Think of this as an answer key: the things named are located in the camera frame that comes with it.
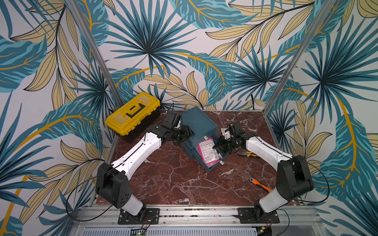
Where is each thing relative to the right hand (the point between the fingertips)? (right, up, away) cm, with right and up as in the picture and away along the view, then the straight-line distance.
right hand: (213, 147), depth 87 cm
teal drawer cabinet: (-6, +12, -5) cm, 14 cm away
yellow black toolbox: (-49, +17, +5) cm, 52 cm away
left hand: (-13, +6, -9) cm, 17 cm away
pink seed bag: (-2, -4, -2) cm, 5 cm away
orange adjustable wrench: (+24, -20, -2) cm, 32 cm away
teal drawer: (-9, -4, +1) cm, 11 cm away
